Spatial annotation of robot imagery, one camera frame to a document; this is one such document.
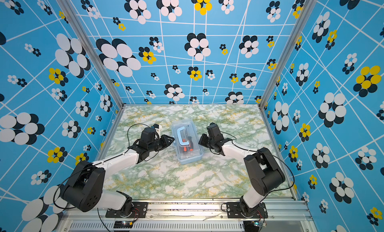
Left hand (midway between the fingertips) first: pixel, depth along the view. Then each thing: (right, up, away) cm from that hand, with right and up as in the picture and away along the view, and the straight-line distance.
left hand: (175, 139), depth 87 cm
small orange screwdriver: (+6, -5, -3) cm, 9 cm away
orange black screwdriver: (+10, -5, -2) cm, 11 cm away
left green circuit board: (-24, -40, -15) cm, 49 cm away
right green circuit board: (+42, -36, -19) cm, 59 cm away
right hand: (+15, -1, +5) cm, 16 cm away
